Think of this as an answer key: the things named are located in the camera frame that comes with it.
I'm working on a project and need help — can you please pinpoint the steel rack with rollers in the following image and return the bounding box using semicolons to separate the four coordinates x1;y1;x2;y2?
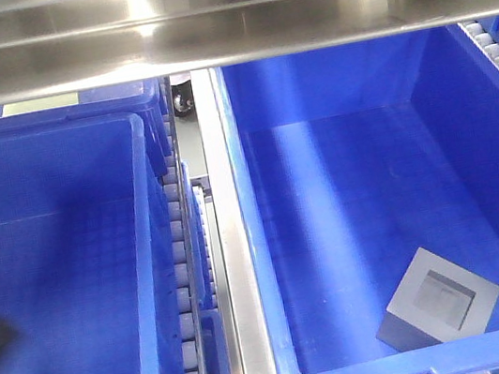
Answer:
0;0;499;374

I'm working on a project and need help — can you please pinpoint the black castor wheel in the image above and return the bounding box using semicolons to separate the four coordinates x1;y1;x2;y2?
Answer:
167;72;198;120

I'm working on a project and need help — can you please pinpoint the grey block with square hole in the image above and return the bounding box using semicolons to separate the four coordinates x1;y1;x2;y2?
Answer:
363;236;499;356

